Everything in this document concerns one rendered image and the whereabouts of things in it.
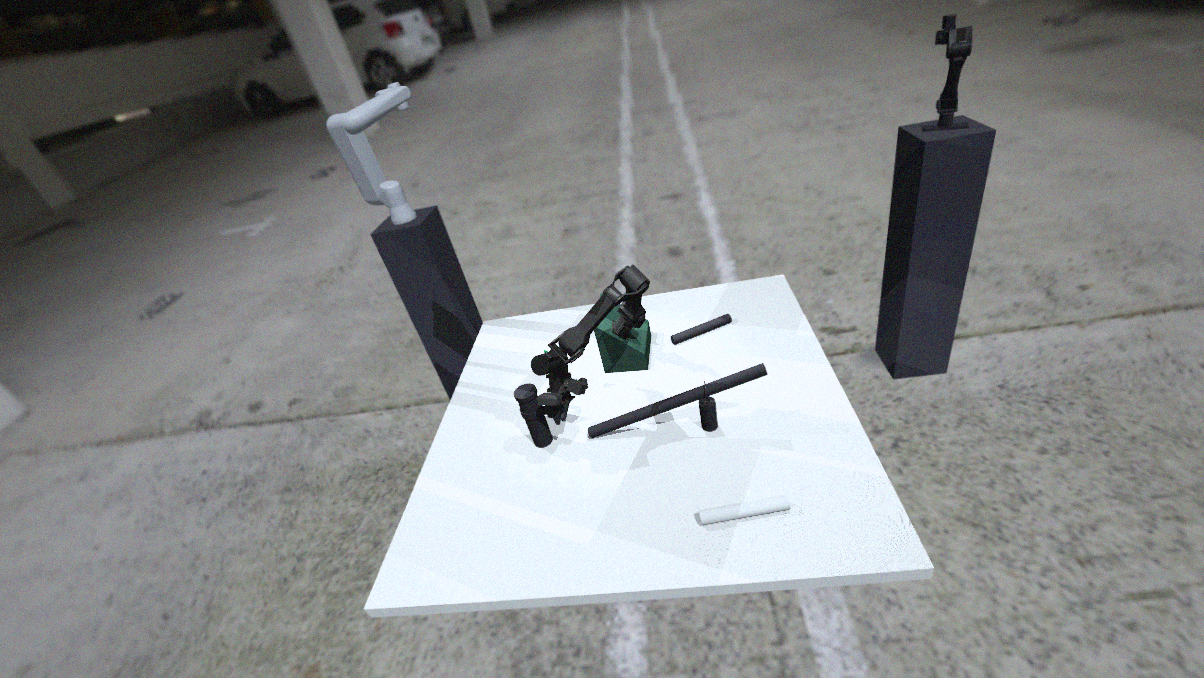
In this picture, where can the white cylinder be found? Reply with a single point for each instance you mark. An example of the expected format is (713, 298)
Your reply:
(744, 509)

